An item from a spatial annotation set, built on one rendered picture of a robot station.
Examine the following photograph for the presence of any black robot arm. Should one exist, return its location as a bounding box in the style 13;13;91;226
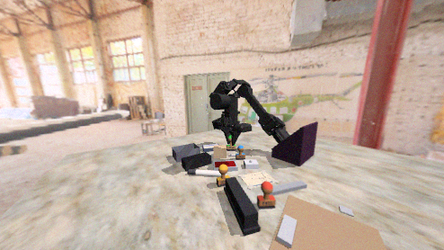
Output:
209;79;290;144

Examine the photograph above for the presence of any cream inspection card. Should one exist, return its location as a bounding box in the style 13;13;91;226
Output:
238;170;279;189

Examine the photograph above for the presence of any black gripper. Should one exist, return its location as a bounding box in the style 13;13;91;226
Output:
222;109;252;146

